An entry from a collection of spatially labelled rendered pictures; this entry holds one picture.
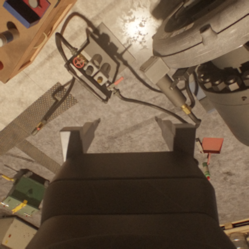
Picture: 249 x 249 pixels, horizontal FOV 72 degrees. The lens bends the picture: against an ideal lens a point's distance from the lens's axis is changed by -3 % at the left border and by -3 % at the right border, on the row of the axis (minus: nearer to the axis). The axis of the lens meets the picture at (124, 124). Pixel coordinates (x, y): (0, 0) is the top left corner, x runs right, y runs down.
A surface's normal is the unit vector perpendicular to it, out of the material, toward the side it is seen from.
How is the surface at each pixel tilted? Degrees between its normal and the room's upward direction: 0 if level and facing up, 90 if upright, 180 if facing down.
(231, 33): 12
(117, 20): 0
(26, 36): 0
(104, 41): 0
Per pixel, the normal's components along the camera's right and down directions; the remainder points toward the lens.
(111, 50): -0.11, 0.64
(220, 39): -0.36, 0.75
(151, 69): 0.17, 0.41
